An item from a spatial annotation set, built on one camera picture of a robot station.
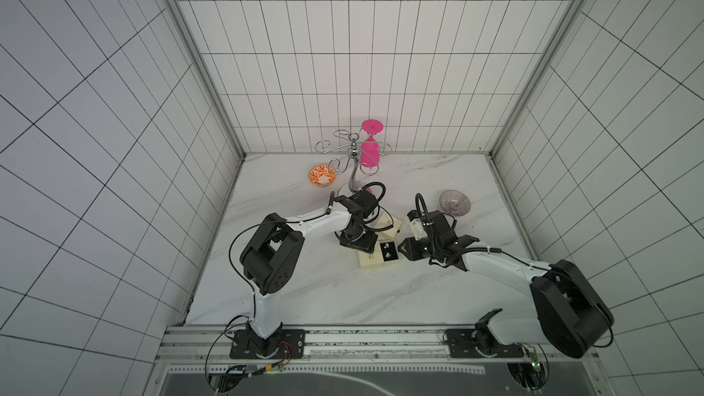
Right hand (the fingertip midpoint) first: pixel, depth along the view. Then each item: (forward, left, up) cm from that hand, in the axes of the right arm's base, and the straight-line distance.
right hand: (400, 241), depth 89 cm
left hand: (-4, +14, -1) cm, 15 cm away
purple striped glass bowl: (+18, -21, -2) cm, 28 cm away
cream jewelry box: (-4, +5, -1) cm, 6 cm away
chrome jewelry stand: (+18, +18, +27) cm, 37 cm away
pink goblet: (+27, +11, +16) cm, 34 cm away
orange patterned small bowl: (+28, +31, -1) cm, 42 cm away
